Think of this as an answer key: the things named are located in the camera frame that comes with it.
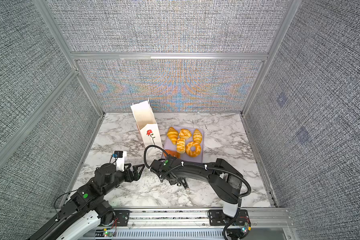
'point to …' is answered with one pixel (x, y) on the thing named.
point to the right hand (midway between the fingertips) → (179, 176)
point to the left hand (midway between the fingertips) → (138, 166)
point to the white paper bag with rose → (146, 123)
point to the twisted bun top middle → (185, 133)
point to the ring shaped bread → (193, 153)
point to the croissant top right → (197, 136)
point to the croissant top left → (172, 135)
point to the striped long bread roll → (181, 145)
